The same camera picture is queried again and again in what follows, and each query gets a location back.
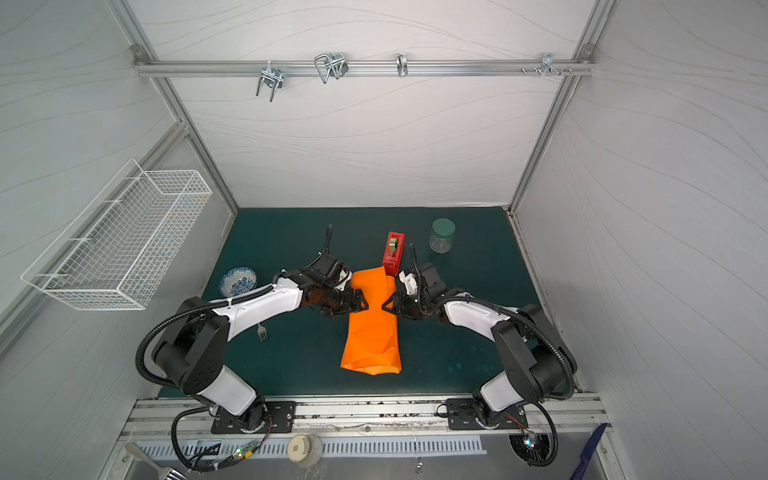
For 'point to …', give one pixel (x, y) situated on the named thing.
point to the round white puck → (304, 449)
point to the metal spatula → (165, 473)
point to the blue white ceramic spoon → (237, 279)
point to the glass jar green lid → (442, 235)
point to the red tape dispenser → (393, 253)
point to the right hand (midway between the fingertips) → (392, 303)
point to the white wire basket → (119, 249)
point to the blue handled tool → (588, 451)
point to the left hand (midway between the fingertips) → (363, 304)
